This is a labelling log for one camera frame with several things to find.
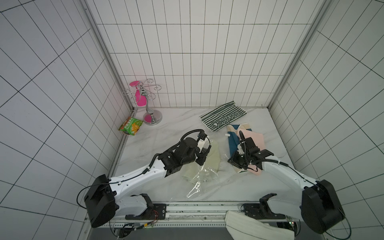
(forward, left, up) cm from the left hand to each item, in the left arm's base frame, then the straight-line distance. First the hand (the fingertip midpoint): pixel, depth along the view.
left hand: (205, 153), depth 76 cm
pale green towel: (-9, +5, -5) cm, 11 cm away
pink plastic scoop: (+42, +44, -1) cm, 61 cm away
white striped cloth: (-29, -17, -16) cm, 37 cm away
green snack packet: (+25, +49, -10) cm, 56 cm away
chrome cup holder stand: (+38, +39, -16) cm, 57 cm away
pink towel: (+19, -38, -15) cm, 45 cm away
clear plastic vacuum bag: (-2, -11, -17) cm, 20 cm away
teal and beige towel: (+25, -22, -14) cm, 36 cm away
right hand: (+3, -14, -11) cm, 18 cm away
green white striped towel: (+40, -17, -15) cm, 46 cm away
